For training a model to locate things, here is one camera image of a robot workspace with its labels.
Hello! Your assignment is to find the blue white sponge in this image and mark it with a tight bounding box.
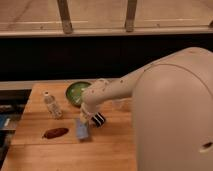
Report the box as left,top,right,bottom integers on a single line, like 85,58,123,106
76,119,89,140

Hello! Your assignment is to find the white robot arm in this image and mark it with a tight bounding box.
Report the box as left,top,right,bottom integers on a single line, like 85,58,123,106
81,47,213,171

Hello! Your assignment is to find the green frying pan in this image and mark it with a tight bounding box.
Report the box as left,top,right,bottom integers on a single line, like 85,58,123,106
65,81,107,128

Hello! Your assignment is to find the clear plastic bottle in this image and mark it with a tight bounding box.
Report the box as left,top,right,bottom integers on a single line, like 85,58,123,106
43,91,62,119

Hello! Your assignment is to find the left metal railing post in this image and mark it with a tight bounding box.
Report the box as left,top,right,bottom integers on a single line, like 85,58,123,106
57,0,73,34

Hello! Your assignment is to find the metal railing post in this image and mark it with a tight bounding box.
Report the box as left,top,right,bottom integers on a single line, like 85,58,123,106
57,0,73,34
124,0,137,32

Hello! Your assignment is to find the right metal railing post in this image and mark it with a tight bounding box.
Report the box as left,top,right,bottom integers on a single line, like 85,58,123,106
124,0,137,32

